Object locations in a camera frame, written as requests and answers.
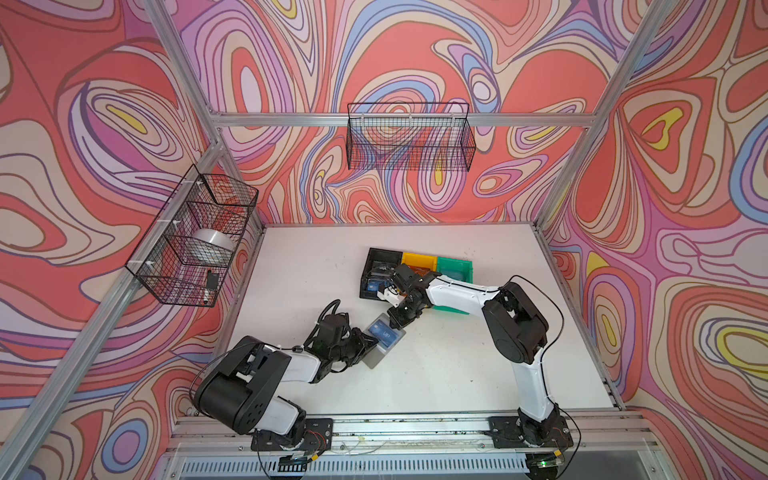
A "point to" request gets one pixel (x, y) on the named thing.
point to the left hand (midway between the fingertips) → (382, 340)
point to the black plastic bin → (378, 271)
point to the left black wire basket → (186, 255)
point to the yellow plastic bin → (424, 261)
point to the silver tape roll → (217, 239)
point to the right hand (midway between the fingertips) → (396, 330)
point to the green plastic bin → (458, 269)
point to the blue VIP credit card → (383, 333)
